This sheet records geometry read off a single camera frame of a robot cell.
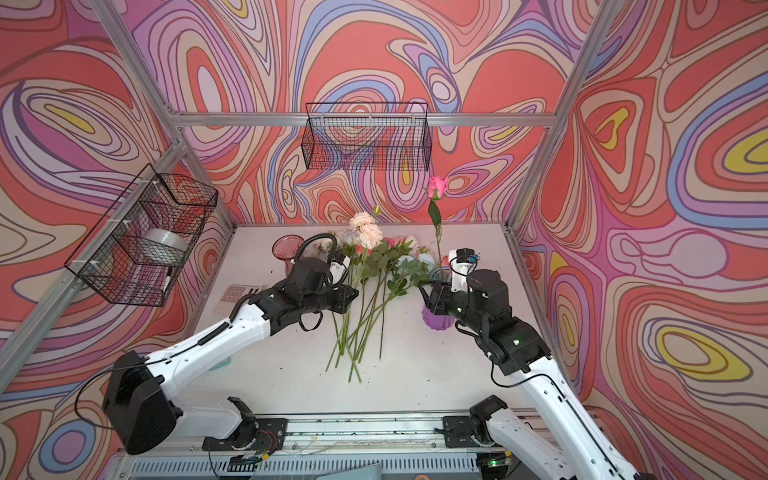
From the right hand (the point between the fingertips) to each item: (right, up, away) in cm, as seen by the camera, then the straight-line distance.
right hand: (425, 291), depth 69 cm
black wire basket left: (-73, +10, +4) cm, 73 cm away
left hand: (-16, -1, +9) cm, 18 cm away
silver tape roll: (-64, +12, +4) cm, 66 cm away
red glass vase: (-40, +11, +20) cm, 46 cm away
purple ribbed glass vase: (+1, -3, -10) cm, 11 cm away
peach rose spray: (-14, +14, +9) cm, 22 cm away
